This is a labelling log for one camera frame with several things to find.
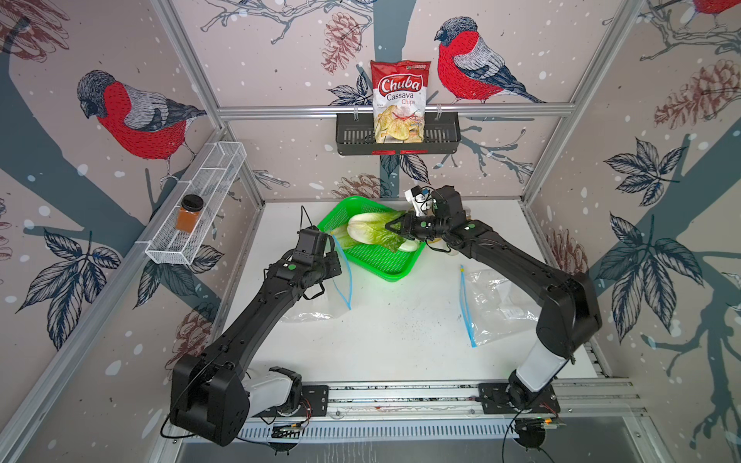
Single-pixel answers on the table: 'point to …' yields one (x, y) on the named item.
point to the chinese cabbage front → (409, 245)
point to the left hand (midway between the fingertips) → (340, 257)
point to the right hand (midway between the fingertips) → (385, 226)
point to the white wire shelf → (209, 176)
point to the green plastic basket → (380, 260)
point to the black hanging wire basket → (355, 135)
